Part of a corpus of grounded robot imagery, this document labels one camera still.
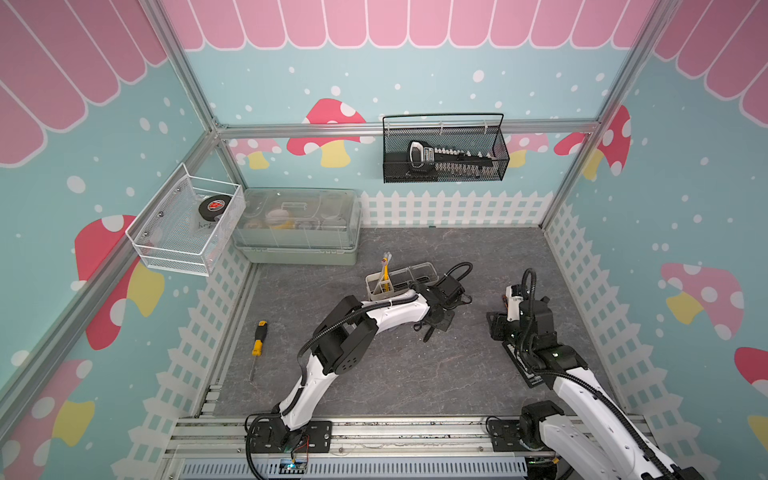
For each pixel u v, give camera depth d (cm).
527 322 60
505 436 74
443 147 92
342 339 54
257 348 88
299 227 100
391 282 92
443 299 74
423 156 89
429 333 92
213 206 79
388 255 89
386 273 92
